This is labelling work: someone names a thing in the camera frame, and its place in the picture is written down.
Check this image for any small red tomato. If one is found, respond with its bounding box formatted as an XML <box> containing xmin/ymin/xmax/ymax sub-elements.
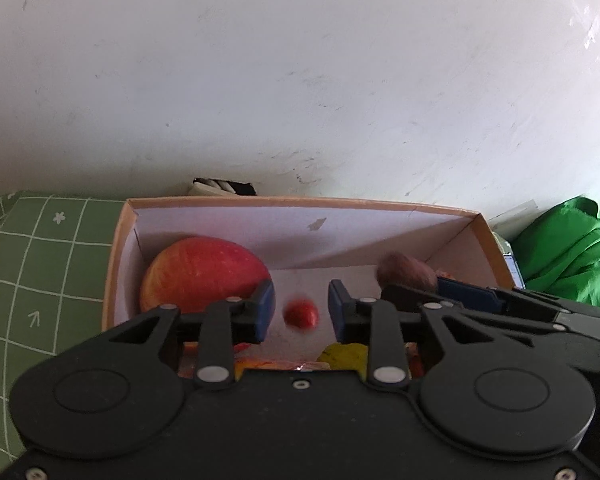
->
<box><xmin>284</xmin><ymin>299</ymin><xmax>320</xmax><ymax>332</ymax></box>

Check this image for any brown cardboard box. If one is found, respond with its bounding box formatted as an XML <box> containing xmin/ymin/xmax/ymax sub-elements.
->
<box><xmin>101</xmin><ymin>196</ymin><xmax>516</xmax><ymax>376</ymax></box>

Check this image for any large red yellow apple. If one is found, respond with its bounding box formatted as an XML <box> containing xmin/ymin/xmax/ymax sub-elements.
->
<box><xmin>139</xmin><ymin>236</ymin><xmax>273</xmax><ymax>353</ymax></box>

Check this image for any black and white striped object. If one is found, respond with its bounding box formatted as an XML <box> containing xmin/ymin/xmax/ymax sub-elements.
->
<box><xmin>189</xmin><ymin>177</ymin><xmax>258</xmax><ymax>198</ymax></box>

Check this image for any bright green fabric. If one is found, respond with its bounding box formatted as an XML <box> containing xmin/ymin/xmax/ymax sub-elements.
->
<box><xmin>510</xmin><ymin>196</ymin><xmax>600</xmax><ymax>316</ymax></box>

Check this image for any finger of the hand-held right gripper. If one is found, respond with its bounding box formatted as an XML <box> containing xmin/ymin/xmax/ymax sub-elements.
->
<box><xmin>381</xmin><ymin>283</ymin><xmax>468</xmax><ymax>313</ymax></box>
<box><xmin>437</xmin><ymin>277</ymin><xmax>571</xmax><ymax>333</ymax></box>

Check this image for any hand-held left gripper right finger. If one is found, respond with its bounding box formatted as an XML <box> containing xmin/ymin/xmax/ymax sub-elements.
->
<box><xmin>327</xmin><ymin>279</ymin><xmax>486</xmax><ymax>392</ymax></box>

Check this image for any green checkered cloth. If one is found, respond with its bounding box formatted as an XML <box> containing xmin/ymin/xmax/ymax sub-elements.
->
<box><xmin>0</xmin><ymin>190</ymin><xmax>128</xmax><ymax>466</ymax></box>

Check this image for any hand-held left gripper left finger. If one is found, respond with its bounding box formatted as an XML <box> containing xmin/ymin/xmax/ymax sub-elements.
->
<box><xmin>107</xmin><ymin>280</ymin><xmax>276</xmax><ymax>392</ymax></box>

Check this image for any blue flat object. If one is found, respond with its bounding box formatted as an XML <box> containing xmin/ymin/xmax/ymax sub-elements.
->
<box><xmin>500</xmin><ymin>252</ymin><xmax>525</xmax><ymax>291</ymax></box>

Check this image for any brown kiwi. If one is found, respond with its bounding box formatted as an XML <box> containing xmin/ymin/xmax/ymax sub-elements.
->
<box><xmin>376</xmin><ymin>252</ymin><xmax>438</xmax><ymax>291</ymax></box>

